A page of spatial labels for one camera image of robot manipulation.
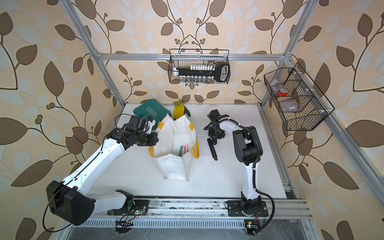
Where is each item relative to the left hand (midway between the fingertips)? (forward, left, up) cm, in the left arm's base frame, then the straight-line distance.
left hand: (155, 137), depth 79 cm
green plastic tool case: (+34, +11, -14) cm, 39 cm away
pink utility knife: (+2, -15, -17) cm, 23 cm away
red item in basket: (+21, -69, +14) cm, 73 cm away
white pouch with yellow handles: (+8, -10, -18) cm, 22 cm away
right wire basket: (+14, -73, +15) cm, 76 cm away
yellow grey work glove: (+36, -8, -17) cm, 41 cm away
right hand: (+13, -34, -18) cm, 41 cm away
